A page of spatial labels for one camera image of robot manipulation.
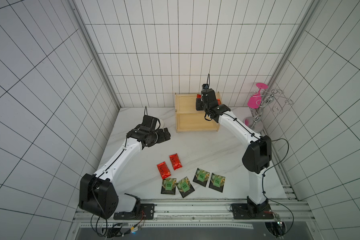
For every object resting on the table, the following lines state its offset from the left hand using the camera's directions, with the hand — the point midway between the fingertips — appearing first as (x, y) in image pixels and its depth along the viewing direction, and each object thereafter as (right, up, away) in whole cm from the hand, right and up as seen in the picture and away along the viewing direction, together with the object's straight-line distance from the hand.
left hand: (162, 140), depth 83 cm
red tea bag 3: (0, -18, +3) cm, 18 cm away
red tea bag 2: (+7, -14, +5) cm, 16 cm away
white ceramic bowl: (-3, +8, +21) cm, 23 cm away
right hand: (+19, +24, +7) cm, 31 cm away
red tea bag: (+35, +23, +11) cm, 43 cm away
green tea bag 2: (+22, -22, +1) cm, 31 cm away
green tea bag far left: (+4, -26, -1) cm, 26 cm away
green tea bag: (+13, -26, -2) cm, 29 cm away
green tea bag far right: (+31, -24, -1) cm, 39 cm away
